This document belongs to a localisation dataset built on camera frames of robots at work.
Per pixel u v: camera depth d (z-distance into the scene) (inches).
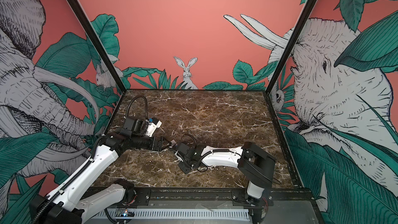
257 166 17.5
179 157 33.8
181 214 27.6
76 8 30.4
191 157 24.6
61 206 15.0
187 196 29.6
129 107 44.7
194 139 37.3
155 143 25.5
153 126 27.6
